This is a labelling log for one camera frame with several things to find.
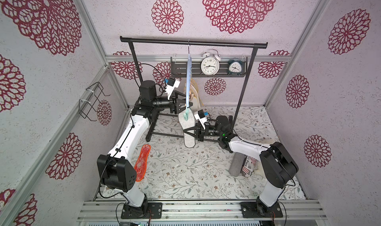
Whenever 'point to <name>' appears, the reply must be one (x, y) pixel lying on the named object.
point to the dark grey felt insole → (189, 140)
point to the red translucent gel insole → (140, 165)
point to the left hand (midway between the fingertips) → (190, 102)
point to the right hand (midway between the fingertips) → (183, 130)
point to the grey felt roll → (236, 163)
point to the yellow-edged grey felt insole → (194, 91)
